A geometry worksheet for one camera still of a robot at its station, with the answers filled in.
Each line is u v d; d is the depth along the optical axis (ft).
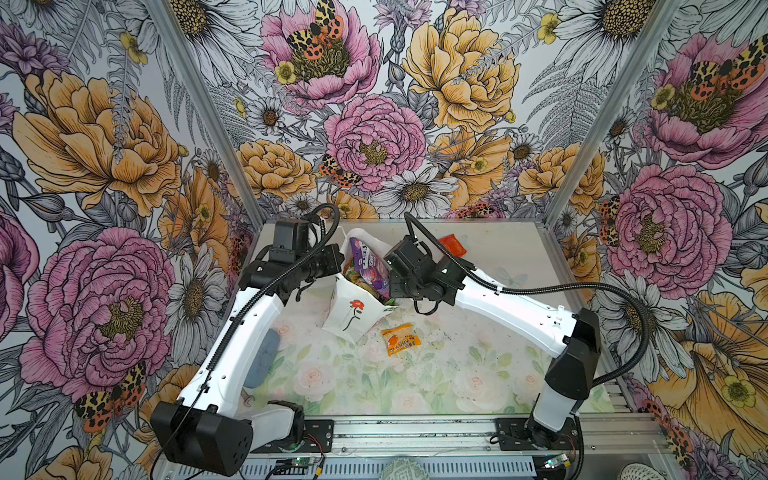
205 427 1.21
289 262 1.77
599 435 2.52
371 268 2.55
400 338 2.93
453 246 3.73
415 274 1.86
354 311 2.57
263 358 2.72
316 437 2.40
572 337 1.45
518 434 2.43
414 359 2.86
